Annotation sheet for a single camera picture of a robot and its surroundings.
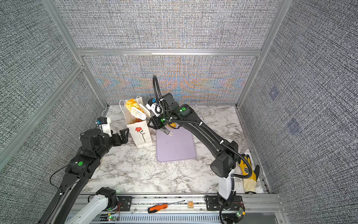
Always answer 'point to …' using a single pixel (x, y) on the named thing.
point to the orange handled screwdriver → (155, 208)
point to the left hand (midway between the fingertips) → (123, 128)
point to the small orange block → (190, 204)
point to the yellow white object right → (249, 183)
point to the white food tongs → (142, 113)
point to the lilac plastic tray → (179, 144)
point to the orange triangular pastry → (137, 120)
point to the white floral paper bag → (140, 131)
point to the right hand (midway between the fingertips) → (150, 120)
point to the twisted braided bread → (132, 103)
